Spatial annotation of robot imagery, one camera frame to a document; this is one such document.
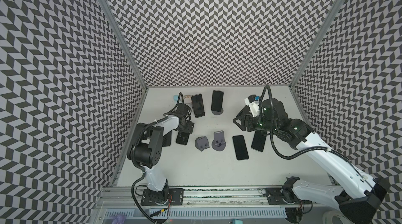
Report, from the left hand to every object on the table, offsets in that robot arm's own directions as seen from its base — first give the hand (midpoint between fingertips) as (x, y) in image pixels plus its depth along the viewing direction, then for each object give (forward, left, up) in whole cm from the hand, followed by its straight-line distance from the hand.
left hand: (185, 128), depth 97 cm
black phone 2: (-13, -32, +2) cm, 35 cm away
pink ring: (+23, +1, +1) cm, 23 cm away
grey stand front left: (-12, -11, +6) cm, 17 cm away
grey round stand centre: (-13, -20, +7) cm, 25 cm away
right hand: (-12, -28, +24) cm, 39 cm away
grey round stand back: (+10, -20, +3) cm, 23 cm away
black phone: (+13, -20, +9) cm, 26 cm away
